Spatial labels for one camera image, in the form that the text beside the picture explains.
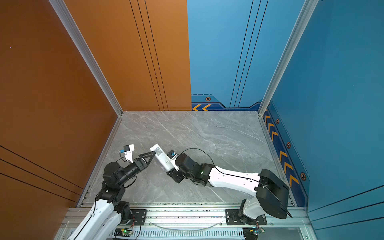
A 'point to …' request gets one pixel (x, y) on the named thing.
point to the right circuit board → (250, 233)
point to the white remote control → (162, 157)
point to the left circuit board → (123, 232)
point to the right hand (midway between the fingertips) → (170, 170)
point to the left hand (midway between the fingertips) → (154, 154)
